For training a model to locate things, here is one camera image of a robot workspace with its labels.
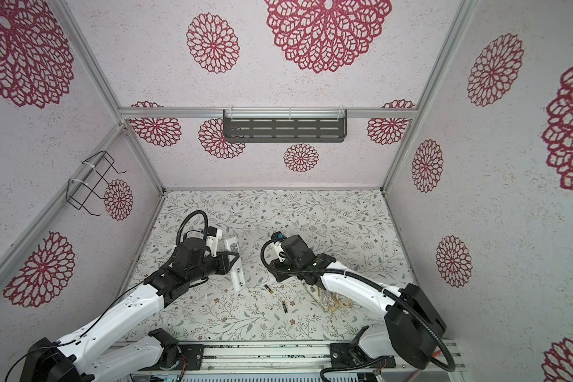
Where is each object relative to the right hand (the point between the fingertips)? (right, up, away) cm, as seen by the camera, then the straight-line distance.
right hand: (270, 263), depth 81 cm
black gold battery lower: (+5, -16, +3) cm, 17 cm away
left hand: (-11, +2, -1) cm, 11 cm away
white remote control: (-11, -2, -3) cm, 12 cm away
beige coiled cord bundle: (+21, -13, +1) cm, 25 cm away
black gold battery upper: (-1, -11, +6) cm, 13 cm away
